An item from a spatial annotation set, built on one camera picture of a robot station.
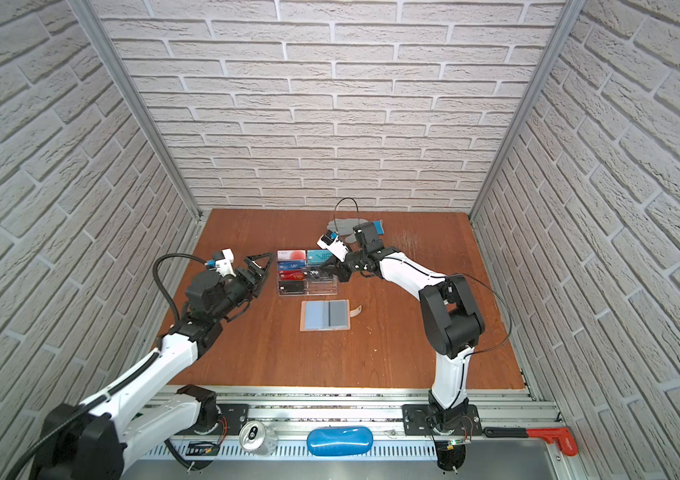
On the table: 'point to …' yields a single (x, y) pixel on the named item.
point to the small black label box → (202, 448)
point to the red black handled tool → (554, 435)
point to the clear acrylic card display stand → (315, 285)
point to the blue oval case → (339, 440)
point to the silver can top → (258, 438)
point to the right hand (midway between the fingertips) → (324, 263)
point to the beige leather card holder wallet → (327, 315)
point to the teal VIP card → (318, 257)
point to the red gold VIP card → (291, 275)
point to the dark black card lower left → (291, 287)
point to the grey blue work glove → (345, 227)
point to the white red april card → (291, 255)
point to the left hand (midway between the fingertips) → (272, 259)
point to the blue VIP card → (292, 265)
